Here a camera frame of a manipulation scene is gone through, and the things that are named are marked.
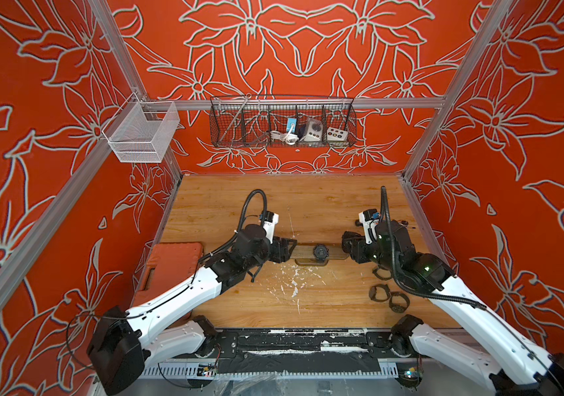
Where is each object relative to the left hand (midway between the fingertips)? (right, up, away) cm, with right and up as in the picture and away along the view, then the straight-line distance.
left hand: (289, 239), depth 76 cm
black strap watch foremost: (+37, -22, +5) cm, 44 cm away
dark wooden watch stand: (+5, -7, +8) cm, 12 cm away
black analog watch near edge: (+29, -20, +6) cm, 35 cm away
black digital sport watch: (+11, -6, +8) cm, 15 cm away
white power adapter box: (+10, +38, +15) cm, 42 cm away
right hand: (+17, 0, -2) cm, 17 cm away
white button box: (+19, +38, +18) cm, 46 cm away
